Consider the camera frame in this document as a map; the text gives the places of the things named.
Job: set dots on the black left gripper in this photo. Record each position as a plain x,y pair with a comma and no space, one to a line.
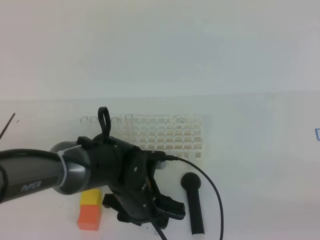
129,173

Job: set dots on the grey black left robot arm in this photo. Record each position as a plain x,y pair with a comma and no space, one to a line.
72,167

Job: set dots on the white test tube rack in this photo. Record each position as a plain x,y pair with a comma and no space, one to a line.
180,135

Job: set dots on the yellow cube block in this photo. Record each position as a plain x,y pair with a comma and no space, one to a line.
91,197

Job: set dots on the orange cube block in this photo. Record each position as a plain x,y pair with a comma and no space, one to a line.
89,217

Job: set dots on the thin black rod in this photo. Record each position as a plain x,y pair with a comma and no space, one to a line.
7,125

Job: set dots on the blue edged label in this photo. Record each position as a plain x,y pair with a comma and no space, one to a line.
317,133

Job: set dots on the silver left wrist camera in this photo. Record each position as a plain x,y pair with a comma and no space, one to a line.
161,165

